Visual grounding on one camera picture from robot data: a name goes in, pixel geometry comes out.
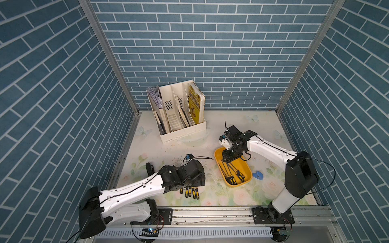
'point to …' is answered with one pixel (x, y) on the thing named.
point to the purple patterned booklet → (155, 92)
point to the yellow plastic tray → (240, 169)
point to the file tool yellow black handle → (228, 178)
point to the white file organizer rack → (175, 119)
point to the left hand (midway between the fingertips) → (204, 182)
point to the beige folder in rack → (182, 111)
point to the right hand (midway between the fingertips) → (226, 159)
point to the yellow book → (197, 103)
